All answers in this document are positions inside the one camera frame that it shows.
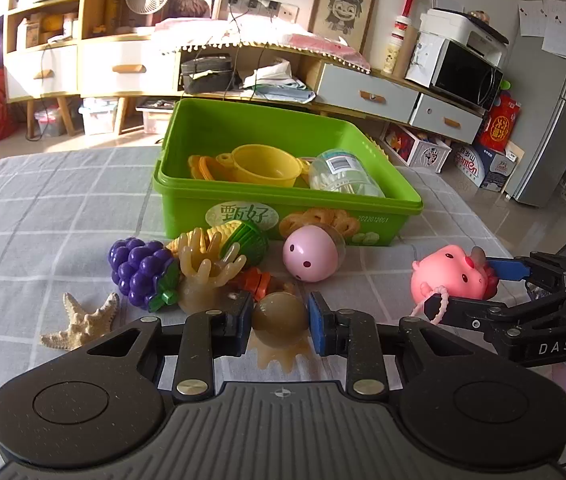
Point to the beige starfish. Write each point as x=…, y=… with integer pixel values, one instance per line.
x=83, y=327

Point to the wooden TV cabinet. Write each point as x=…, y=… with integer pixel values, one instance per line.
x=52, y=51

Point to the orange toy carrot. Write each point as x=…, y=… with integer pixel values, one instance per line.
x=260, y=284

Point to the silver refrigerator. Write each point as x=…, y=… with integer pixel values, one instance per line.
x=536, y=68

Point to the green plastic storage bin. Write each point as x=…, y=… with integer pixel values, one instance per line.
x=210, y=128

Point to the yellow green toy corn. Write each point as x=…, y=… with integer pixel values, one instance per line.
x=235, y=239

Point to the white printed storage box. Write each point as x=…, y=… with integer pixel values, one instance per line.
x=417, y=149

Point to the pink lace cloth cover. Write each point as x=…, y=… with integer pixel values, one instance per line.
x=191, y=34

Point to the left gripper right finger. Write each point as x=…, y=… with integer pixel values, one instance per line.
x=352, y=335

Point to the grey checked tablecloth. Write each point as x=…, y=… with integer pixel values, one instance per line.
x=60, y=213

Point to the beige coral toy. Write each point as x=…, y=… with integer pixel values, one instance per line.
x=205, y=274

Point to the black microwave oven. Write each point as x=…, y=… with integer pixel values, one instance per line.
x=444, y=66

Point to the pink clear capsule ball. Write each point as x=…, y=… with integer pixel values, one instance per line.
x=313, y=252

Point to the orange toy pumpkin bowl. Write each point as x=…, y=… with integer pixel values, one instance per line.
x=208, y=168

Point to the pink pig toy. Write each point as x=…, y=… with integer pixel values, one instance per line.
x=450, y=272

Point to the black box on shelf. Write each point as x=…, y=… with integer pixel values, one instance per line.
x=210, y=73

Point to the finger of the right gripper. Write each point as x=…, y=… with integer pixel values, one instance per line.
x=537, y=269
x=479, y=314

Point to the purple toy grapes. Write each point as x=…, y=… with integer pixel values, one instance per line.
x=146, y=273

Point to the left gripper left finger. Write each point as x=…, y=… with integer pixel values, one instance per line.
x=207, y=336

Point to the brown jellyfish toy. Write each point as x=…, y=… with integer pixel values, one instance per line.
x=280, y=331

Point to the framed cartoon girl picture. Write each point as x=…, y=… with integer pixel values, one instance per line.
x=342, y=20

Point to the clear cotton swab jar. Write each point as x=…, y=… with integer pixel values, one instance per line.
x=341, y=171

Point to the yellow toy pot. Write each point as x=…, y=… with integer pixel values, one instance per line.
x=264, y=165

